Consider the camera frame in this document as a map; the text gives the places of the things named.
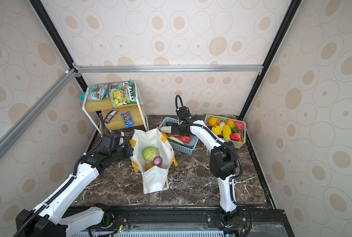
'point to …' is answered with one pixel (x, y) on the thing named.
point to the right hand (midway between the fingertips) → (176, 131)
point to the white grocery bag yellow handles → (156, 178)
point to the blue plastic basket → (192, 142)
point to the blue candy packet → (127, 120)
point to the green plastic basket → (230, 128)
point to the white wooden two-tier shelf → (131, 115)
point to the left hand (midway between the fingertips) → (137, 146)
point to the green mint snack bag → (130, 97)
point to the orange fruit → (213, 121)
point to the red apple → (235, 137)
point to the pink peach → (239, 125)
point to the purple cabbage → (157, 161)
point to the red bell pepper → (186, 139)
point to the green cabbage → (149, 153)
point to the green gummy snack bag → (97, 92)
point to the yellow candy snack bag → (119, 97)
